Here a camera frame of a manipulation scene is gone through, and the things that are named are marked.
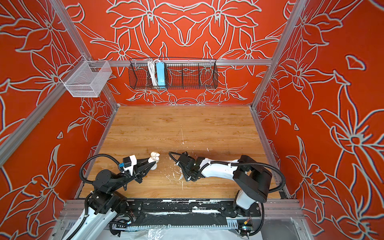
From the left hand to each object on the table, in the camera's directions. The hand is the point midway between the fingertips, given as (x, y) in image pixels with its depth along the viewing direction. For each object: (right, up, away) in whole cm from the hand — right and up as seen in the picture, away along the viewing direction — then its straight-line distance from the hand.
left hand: (152, 160), depth 66 cm
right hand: (+15, -13, +19) cm, 28 cm away
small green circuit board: (+43, -32, +3) cm, 54 cm away
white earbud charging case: (+1, +1, 0) cm, 2 cm away
